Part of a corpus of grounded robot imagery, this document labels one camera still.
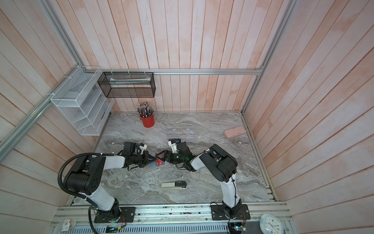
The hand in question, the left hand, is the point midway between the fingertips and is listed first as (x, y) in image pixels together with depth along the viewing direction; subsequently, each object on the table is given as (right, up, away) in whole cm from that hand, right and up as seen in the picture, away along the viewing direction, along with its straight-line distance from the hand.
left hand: (156, 160), depth 92 cm
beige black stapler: (+13, -11, -13) cm, 21 cm away
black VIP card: (+11, +13, -4) cm, 17 cm away
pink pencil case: (+52, +17, +14) cm, 56 cm away
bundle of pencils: (-10, +34, +9) cm, 36 cm away
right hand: (+3, +2, -2) cm, 4 cm away
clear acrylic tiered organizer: (+20, +16, +15) cm, 30 cm away
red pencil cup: (-10, +25, +20) cm, 34 cm away
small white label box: (-39, -26, -23) cm, 52 cm away
